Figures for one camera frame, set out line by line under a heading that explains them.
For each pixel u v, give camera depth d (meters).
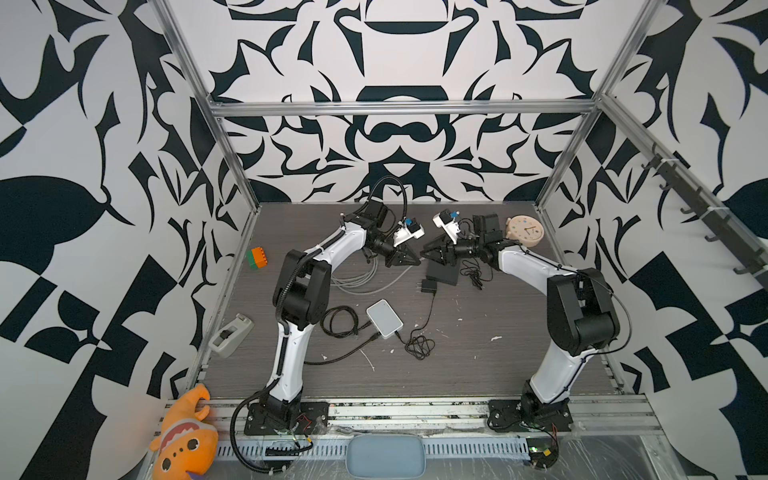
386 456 0.68
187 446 0.63
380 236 0.82
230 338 0.83
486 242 0.76
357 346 0.85
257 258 1.00
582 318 0.49
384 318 0.90
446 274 1.00
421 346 0.85
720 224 0.55
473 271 1.02
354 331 0.87
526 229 1.09
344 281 0.98
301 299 0.56
